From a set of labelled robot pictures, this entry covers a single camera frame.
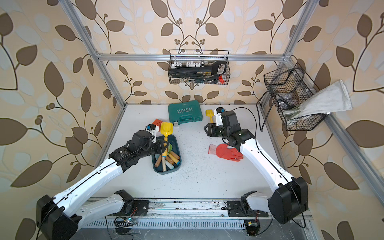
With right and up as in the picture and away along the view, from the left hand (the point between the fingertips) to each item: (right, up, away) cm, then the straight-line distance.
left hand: (168, 143), depth 76 cm
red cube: (-12, +10, +26) cm, 30 cm away
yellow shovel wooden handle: (-2, +7, +4) cm, 8 cm away
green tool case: (+5, +18, +32) cm, 37 cm away
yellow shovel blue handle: (+24, +17, +36) cm, 47 cm away
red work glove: (+31, -8, +17) cm, 37 cm away
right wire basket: (+69, +30, +10) cm, 76 cm away
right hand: (+21, +8, +3) cm, 22 cm away
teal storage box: (-1, -12, +10) cm, 16 cm away
